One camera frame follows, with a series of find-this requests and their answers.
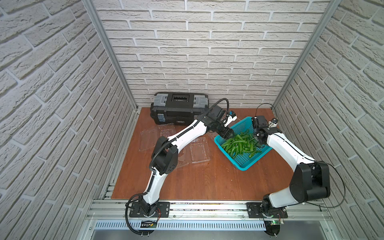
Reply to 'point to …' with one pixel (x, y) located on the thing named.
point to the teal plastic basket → (243, 161)
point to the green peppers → (244, 142)
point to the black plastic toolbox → (178, 108)
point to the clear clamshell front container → (197, 151)
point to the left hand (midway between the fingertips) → (233, 131)
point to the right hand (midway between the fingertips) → (268, 136)
